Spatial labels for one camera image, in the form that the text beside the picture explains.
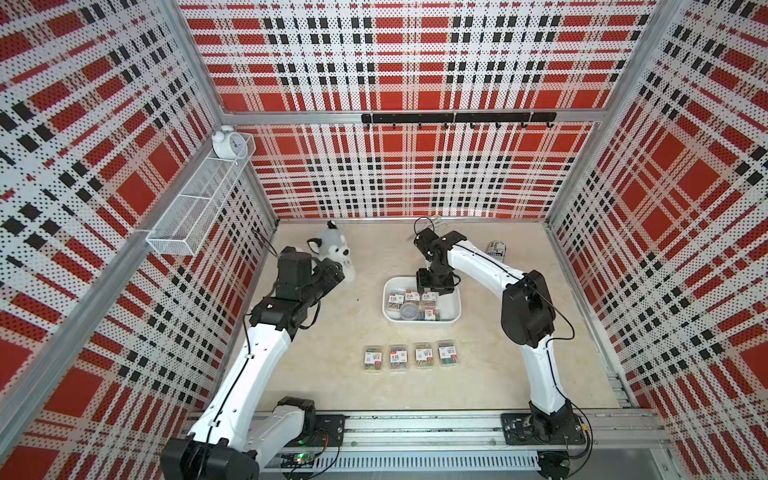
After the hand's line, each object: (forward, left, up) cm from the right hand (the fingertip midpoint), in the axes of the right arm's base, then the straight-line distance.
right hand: (432, 290), depth 92 cm
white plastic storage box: (-4, -5, -6) cm, 9 cm away
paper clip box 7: (-18, -4, -4) cm, 19 cm away
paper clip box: (-1, +12, -5) cm, 13 cm away
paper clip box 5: (-19, +10, -4) cm, 22 cm away
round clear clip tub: (-5, +7, -5) cm, 10 cm away
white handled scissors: (+37, -4, -8) cm, 38 cm away
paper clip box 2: (0, +6, -4) cm, 8 cm away
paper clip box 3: (-1, +1, -5) cm, 5 cm away
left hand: (-3, +26, +15) cm, 31 cm away
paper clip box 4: (-19, +18, -5) cm, 27 cm away
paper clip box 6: (-19, +3, -5) cm, 19 cm away
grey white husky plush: (+9, +30, +12) cm, 34 cm away
